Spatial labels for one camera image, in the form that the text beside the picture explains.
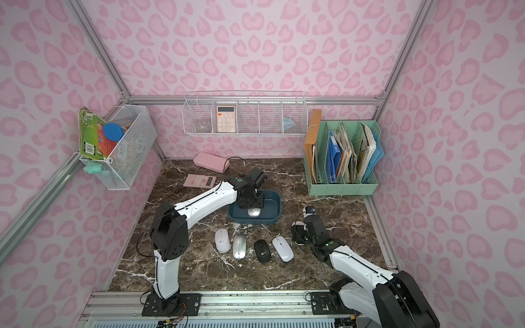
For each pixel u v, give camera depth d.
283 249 0.84
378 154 0.90
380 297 0.41
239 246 0.86
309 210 0.79
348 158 0.92
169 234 0.49
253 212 0.86
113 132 0.75
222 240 0.86
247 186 0.65
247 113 0.98
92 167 0.63
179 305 0.68
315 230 0.66
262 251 0.84
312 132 0.84
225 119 0.95
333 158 0.95
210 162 1.18
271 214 0.95
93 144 0.69
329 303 0.72
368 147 0.90
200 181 1.09
